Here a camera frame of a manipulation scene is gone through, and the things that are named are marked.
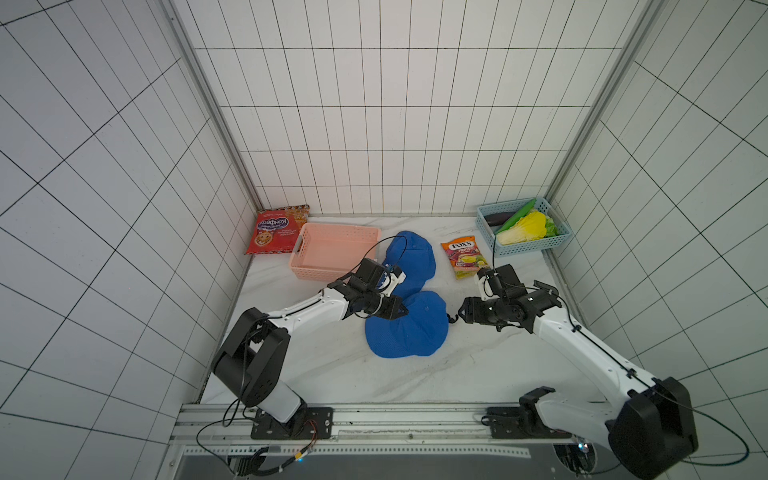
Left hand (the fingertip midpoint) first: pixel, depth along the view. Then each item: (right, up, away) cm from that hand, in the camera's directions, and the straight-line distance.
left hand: (399, 316), depth 83 cm
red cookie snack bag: (-46, +26, +27) cm, 59 cm away
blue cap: (+5, -4, -2) cm, 7 cm away
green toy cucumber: (+47, +31, +28) cm, 63 cm away
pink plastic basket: (-26, +17, +25) cm, 40 cm away
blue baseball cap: (+6, +16, +17) cm, 24 cm away
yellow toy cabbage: (+50, +27, +22) cm, 61 cm away
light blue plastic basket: (+61, +25, +23) cm, 70 cm away
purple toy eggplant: (+40, +30, +32) cm, 60 cm away
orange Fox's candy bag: (+24, +16, +21) cm, 36 cm away
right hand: (+17, +1, -1) cm, 17 cm away
